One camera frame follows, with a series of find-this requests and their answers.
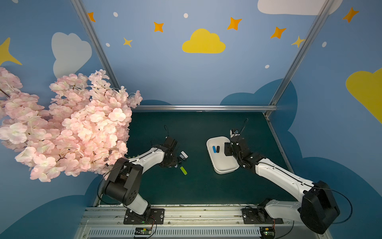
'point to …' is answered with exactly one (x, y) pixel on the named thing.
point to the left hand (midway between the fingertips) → (172, 161)
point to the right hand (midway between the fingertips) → (231, 141)
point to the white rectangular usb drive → (186, 156)
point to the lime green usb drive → (184, 171)
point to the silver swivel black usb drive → (182, 157)
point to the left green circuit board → (143, 231)
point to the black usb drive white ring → (179, 162)
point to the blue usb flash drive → (214, 149)
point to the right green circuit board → (267, 232)
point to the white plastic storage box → (222, 164)
